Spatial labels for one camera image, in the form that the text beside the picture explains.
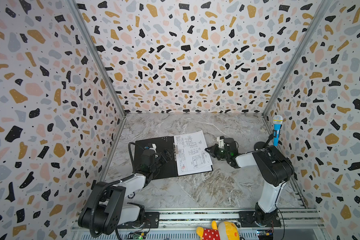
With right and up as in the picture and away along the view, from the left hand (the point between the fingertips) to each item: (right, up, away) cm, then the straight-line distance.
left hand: (169, 152), depth 88 cm
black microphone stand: (+61, +3, +13) cm, 62 cm away
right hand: (+20, +3, +6) cm, 21 cm away
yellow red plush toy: (+28, -30, -23) cm, 47 cm away
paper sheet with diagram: (+14, -4, +10) cm, 18 cm away
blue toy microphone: (+61, +18, -4) cm, 64 cm away
